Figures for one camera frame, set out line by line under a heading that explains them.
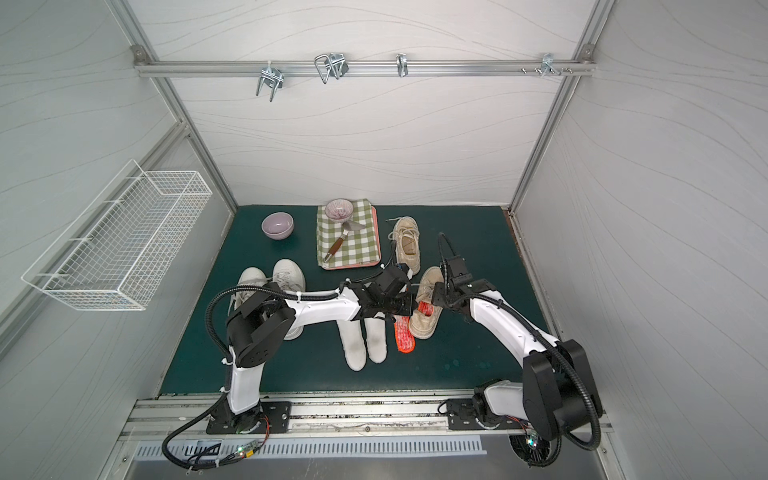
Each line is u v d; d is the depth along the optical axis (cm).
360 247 108
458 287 66
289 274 94
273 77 78
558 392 41
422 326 84
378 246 108
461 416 73
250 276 94
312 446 70
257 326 50
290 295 53
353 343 85
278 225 111
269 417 73
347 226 115
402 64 78
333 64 77
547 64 76
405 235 102
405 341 86
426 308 89
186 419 75
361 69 80
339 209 118
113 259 67
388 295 71
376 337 86
